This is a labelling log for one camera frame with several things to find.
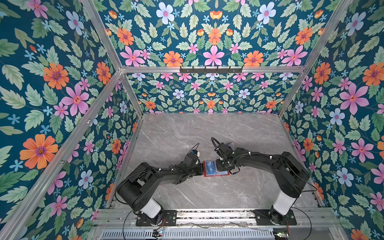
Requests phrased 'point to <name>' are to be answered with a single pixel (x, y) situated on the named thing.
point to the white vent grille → (147, 234)
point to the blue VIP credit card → (210, 166)
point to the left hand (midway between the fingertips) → (207, 166)
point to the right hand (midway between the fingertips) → (218, 166)
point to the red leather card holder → (218, 173)
